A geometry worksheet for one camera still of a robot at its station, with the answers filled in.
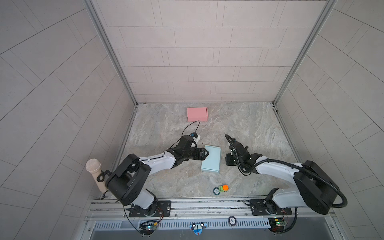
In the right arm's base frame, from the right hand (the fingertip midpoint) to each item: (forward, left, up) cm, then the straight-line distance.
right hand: (224, 159), depth 88 cm
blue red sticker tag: (-32, +17, +2) cm, 36 cm away
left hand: (+2, +10, +6) cm, 11 cm away
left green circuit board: (-30, +39, +3) cm, 50 cm away
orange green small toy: (-17, +3, +2) cm, 17 cm away
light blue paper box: (-3, +7, +4) cm, 9 cm away
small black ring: (-17, +7, 0) cm, 19 cm away
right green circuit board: (-33, -19, -1) cm, 38 cm away
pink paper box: (+33, +14, +5) cm, 36 cm away
